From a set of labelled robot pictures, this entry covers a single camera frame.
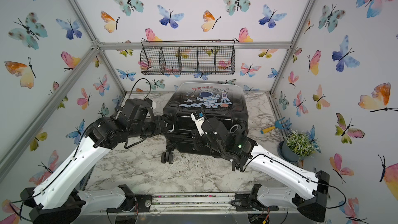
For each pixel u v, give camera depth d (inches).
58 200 15.0
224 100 30.2
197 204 29.7
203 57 38.1
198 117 22.1
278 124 40.7
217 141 18.9
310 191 15.2
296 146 30.1
